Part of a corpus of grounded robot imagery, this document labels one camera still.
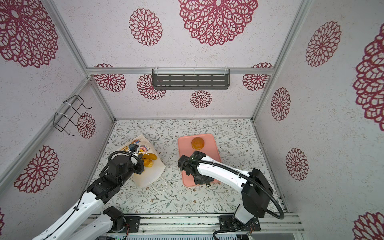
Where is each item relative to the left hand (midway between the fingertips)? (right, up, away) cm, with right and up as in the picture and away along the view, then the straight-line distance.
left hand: (141, 158), depth 78 cm
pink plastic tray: (+22, +2, +25) cm, 34 cm away
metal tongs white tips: (+34, -12, -8) cm, 37 cm away
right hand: (+34, -11, 0) cm, 36 cm away
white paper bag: (+3, -12, +12) cm, 17 cm away
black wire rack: (-37, +19, -6) cm, 42 cm away
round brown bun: (+31, +6, +22) cm, 39 cm away
